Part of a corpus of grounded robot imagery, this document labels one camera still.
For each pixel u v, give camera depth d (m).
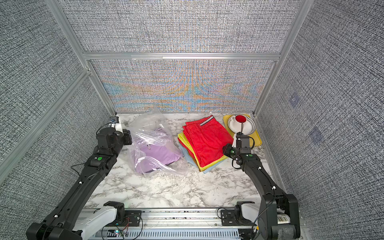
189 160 0.89
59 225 0.38
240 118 1.06
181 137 0.91
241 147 0.66
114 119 0.64
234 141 0.79
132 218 0.73
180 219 0.75
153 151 0.92
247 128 1.09
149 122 1.13
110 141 0.56
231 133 1.03
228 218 0.73
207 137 0.87
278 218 0.40
